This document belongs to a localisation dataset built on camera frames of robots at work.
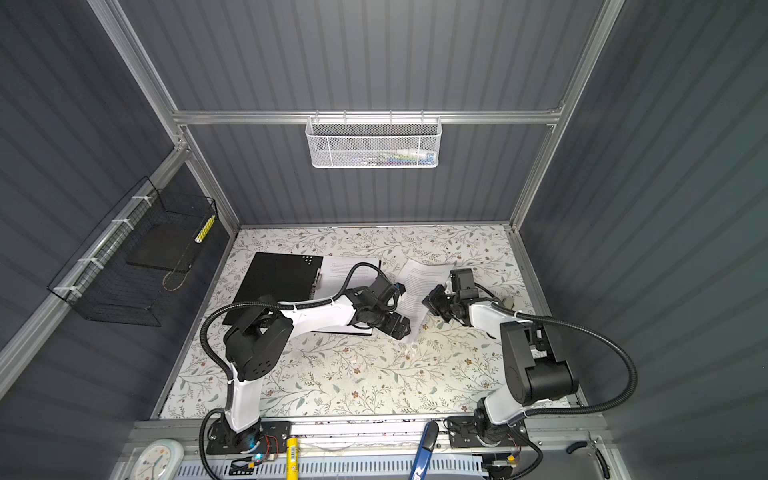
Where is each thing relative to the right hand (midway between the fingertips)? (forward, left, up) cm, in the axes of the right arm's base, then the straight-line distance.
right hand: (425, 301), depth 93 cm
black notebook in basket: (+2, +66, +26) cm, 72 cm away
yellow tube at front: (-41, +34, -2) cm, 53 cm away
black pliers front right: (-37, -39, -5) cm, 54 cm away
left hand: (-7, +8, -3) cm, 11 cm away
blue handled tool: (-39, +3, -2) cm, 39 cm away
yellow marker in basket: (+9, +62, +24) cm, 67 cm away
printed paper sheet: (+16, +32, -5) cm, 36 cm away
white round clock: (-41, +65, -1) cm, 77 cm away
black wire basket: (-12, +74, +28) cm, 80 cm away
